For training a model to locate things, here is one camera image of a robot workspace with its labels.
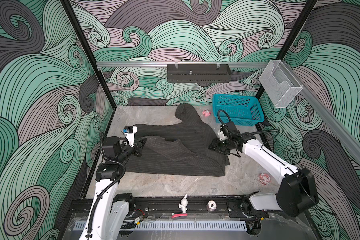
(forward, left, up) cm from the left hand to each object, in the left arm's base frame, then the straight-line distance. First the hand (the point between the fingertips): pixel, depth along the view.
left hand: (145, 138), depth 74 cm
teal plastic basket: (+43, -70, -21) cm, 84 cm away
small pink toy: (+37, -39, -20) cm, 57 cm away
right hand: (+1, -36, -12) cm, 37 cm away
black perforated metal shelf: (+45, -29, +9) cm, 54 cm away
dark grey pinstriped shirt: (+4, -19, -16) cm, 25 cm away
